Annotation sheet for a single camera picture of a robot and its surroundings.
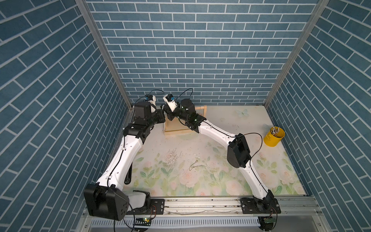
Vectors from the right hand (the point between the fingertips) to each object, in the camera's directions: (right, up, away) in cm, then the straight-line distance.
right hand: (163, 105), depth 83 cm
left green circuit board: (-8, -60, -10) cm, 61 cm away
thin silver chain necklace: (+20, -35, +8) cm, 41 cm away
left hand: (+3, -3, -6) cm, 7 cm away
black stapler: (-20, -41, -1) cm, 45 cm away
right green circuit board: (+55, -58, -12) cm, 81 cm away
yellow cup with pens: (+69, -18, +7) cm, 72 cm away
